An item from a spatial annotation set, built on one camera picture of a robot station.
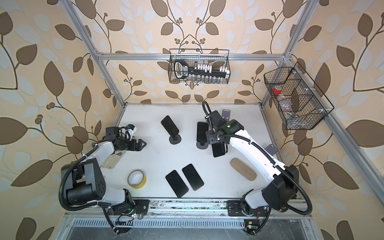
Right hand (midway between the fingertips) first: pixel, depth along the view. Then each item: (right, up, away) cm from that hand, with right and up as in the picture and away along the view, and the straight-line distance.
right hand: (215, 136), depth 79 cm
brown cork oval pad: (+20, -22, +3) cm, 29 cm away
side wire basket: (+42, +18, -6) cm, 46 cm away
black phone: (-13, -24, +6) cm, 28 cm away
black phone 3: (-27, +5, +14) cm, 31 cm away
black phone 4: (-7, +4, +8) cm, 11 cm away
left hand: (-48, -5, +11) cm, 50 cm away
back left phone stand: (-25, -5, +20) cm, 32 cm away
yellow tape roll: (-40, -27, +1) cm, 48 cm away
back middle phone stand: (-6, -8, +18) cm, 21 cm away
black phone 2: (-22, -27, +4) cm, 35 cm away
